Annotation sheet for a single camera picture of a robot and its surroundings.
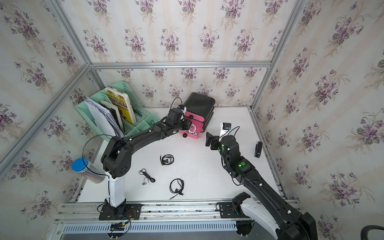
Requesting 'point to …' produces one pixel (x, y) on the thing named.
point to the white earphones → (192, 129)
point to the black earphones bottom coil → (176, 185)
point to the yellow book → (121, 99)
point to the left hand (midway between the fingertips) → (191, 122)
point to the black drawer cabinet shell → (200, 105)
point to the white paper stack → (103, 118)
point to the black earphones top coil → (167, 159)
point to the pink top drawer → (194, 116)
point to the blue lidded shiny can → (89, 172)
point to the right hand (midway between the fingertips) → (216, 133)
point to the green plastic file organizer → (144, 117)
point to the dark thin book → (114, 112)
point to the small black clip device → (258, 149)
